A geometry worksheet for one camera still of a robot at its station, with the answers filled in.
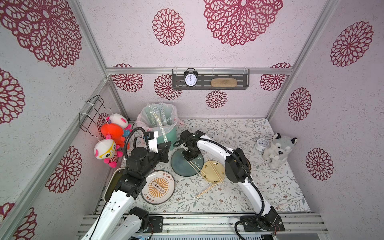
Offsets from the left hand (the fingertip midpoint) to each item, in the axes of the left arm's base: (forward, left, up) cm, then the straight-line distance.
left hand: (170, 143), depth 71 cm
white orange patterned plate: (-12, +8, -28) cm, 31 cm away
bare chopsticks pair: (-1, -12, -26) cm, 29 cm away
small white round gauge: (+17, -57, -26) cm, 65 cm away
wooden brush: (+40, -29, +6) cm, 50 cm away
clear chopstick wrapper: (-1, +2, +5) cm, 5 cm away
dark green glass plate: (+1, -4, -27) cm, 28 cm away
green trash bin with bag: (+23, +7, -6) cm, 25 cm away
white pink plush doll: (+25, +36, -10) cm, 45 cm away
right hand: (+7, -7, -26) cm, 28 cm away
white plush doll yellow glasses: (+1, +34, -7) cm, 35 cm away
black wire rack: (+15, +42, +5) cm, 45 cm away
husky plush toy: (+4, -58, -16) cm, 61 cm away
